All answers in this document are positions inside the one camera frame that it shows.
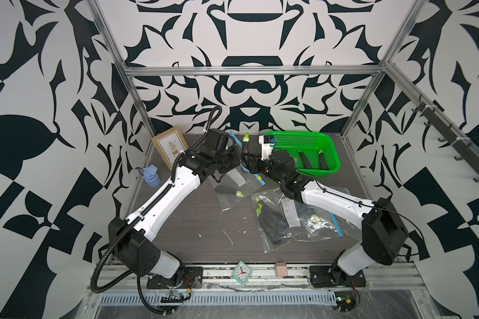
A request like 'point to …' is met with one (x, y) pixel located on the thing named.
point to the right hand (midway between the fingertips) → (242, 152)
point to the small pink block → (281, 269)
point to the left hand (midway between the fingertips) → (241, 153)
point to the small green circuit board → (176, 294)
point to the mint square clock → (241, 273)
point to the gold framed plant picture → (171, 144)
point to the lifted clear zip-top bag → (327, 224)
